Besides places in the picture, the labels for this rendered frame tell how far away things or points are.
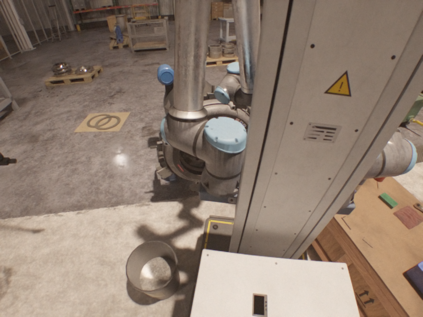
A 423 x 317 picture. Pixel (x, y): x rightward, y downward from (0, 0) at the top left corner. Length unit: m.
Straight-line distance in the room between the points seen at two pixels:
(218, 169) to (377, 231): 1.23
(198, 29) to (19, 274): 2.17
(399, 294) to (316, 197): 0.96
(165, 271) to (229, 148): 1.12
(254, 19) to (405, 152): 0.71
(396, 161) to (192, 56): 0.80
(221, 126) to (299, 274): 0.60
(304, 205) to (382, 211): 1.14
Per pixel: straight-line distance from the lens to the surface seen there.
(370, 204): 1.78
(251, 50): 0.77
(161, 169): 1.61
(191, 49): 0.68
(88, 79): 5.47
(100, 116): 3.67
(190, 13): 0.68
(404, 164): 0.95
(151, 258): 1.61
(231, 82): 0.98
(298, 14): 0.40
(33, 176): 3.03
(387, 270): 1.54
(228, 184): 0.77
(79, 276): 1.94
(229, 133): 0.67
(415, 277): 1.58
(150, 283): 1.56
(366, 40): 0.45
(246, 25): 0.72
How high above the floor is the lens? 1.60
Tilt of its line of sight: 43 degrees down
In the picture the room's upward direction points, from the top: straight up
